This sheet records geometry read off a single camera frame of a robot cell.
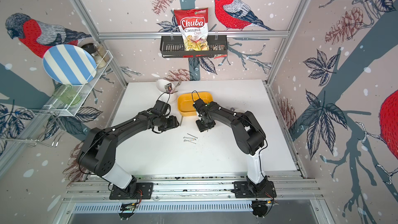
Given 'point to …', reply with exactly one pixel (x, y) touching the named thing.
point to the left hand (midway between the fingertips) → (178, 122)
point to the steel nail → (181, 120)
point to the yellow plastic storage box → (185, 101)
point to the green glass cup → (67, 94)
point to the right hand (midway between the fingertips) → (203, 127)
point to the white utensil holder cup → (167, 92)
